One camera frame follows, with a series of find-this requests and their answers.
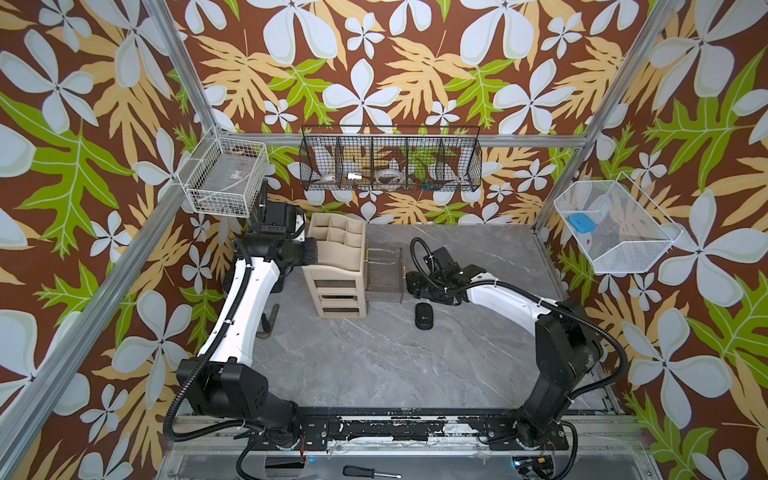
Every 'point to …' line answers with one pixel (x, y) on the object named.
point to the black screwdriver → (368, 472)
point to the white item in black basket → (354, 176)
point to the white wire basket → (222, 175)
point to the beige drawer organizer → (338, 281)
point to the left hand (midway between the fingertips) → (310, 248)
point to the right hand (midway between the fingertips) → (420, 290)
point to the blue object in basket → (582, 223)
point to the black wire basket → (390, 158)
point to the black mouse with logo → (424, 316)
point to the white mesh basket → (619, 227)
